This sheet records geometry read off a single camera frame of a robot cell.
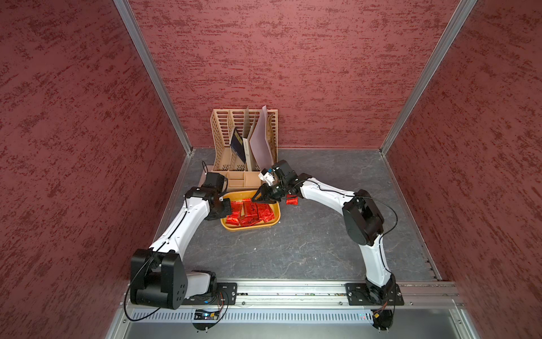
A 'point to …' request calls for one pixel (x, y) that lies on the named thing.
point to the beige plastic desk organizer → (245, 145)
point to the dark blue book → (238, 145)
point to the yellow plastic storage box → (238, 195)
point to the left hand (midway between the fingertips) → (223, 217)
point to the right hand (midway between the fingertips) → (256, 202)
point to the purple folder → (259, 142)
